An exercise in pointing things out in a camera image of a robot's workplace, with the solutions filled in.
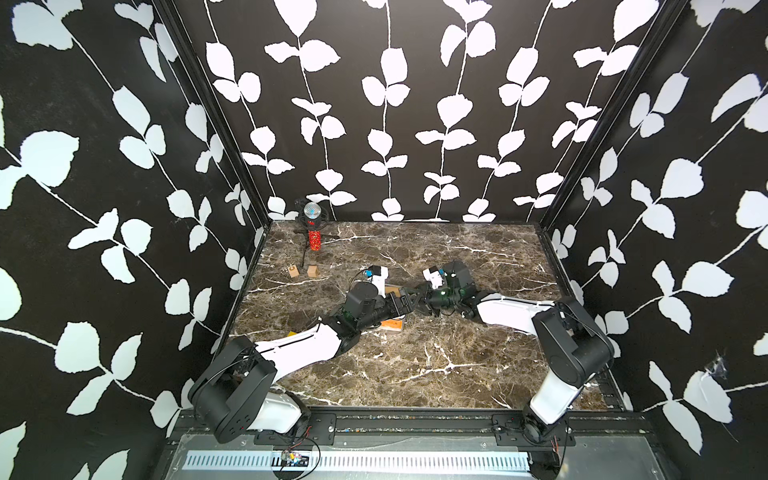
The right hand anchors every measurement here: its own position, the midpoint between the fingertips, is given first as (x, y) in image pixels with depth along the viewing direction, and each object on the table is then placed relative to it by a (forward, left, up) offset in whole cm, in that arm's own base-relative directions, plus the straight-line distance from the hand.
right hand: (400, 298), depth 86 cm
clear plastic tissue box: (-10, 0, +8) cm, 13 cm away
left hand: (-2, -4, +5) cm, 7 cm away
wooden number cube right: (+16, +31, -9) cm, 36 cm away
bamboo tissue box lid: (-4, +2, +11) cm, 12 cm away
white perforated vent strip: (-38, +32, -11) cm, 52 cm away
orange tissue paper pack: (-5, +2, -7) cm, 9 cm away
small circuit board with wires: (-38, +26, -12) cm, 47 cm away
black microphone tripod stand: (+27, +33, +12) cm, 44 cm away
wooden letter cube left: (+16, +38, -9) cm, 42 cm away
